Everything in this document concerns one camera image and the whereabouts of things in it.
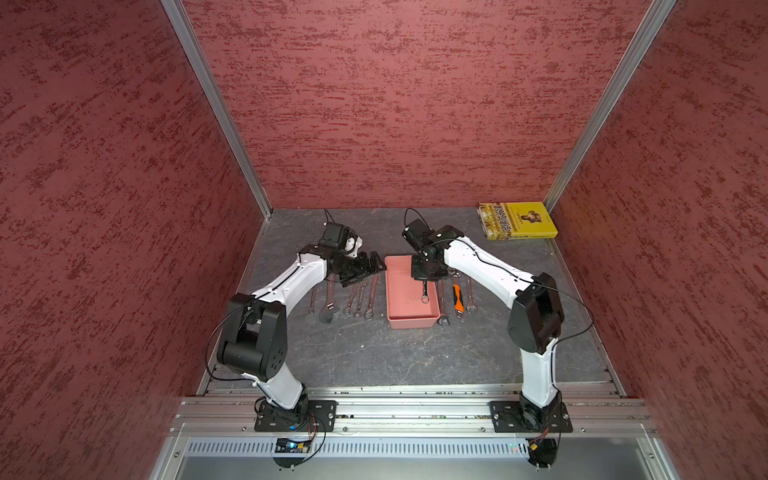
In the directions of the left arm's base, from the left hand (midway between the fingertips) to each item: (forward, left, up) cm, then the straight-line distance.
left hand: (373, 277), depth 88 cm
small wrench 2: (-6, -15, -2) cm, 17 cm away
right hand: (0, -15, -1) cm, 16 cm away
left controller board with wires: (-41, +18, -13) cm, 47 cm away
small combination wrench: (-5, +20, -12) cm, 24 cm away
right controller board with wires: (-41, -43, -12) cm, 61 cm away
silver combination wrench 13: (-5, +9, -12) cm, 16 cm away
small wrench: (-7, +2, -11) cm, 13 cm away
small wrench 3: (-3, -32, -13) cm, 34 cm away
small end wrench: (-6, +5, -11) cm, 14 cm away
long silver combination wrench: (0, -22, -12) cm, 25 cm away
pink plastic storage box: (-5, -10, -12) cm, 16 cm away
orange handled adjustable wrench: (-2, -27, -11) cm, 29 cm away
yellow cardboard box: (+32, -54, -8) cm, 63 cm away
